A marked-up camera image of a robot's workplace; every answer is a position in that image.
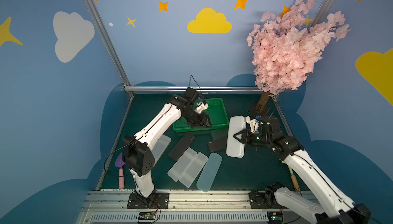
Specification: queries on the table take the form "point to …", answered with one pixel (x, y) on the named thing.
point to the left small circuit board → (147, 217)
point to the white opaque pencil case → (234, 148)
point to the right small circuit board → (275, 217)
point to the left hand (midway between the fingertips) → (207, 125)
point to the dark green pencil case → (219, 133)
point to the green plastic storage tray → (217, 112)
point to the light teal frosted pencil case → (209, 172)
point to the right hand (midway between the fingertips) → (237, 134)
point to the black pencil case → (181, 146)
